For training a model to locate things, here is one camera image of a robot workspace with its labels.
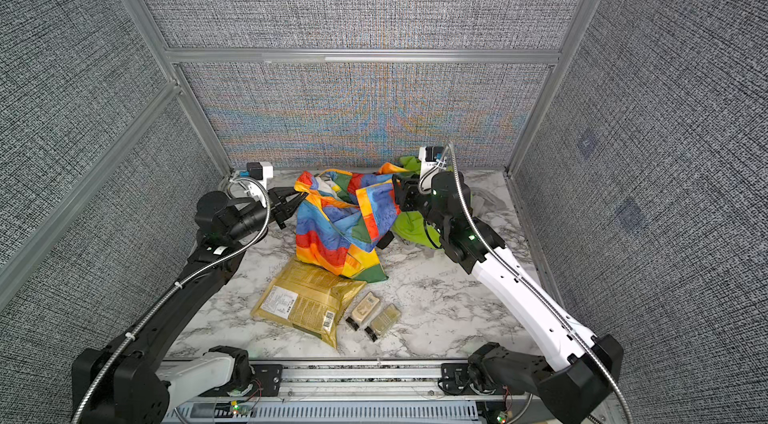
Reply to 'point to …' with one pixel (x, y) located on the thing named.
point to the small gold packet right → (385, 319)
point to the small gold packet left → (364, 311)
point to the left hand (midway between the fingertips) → (304, 187)
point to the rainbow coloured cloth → (339, 216)
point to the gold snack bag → (309, 297)
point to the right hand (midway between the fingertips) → (400, 174)
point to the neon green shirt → (408, 224)
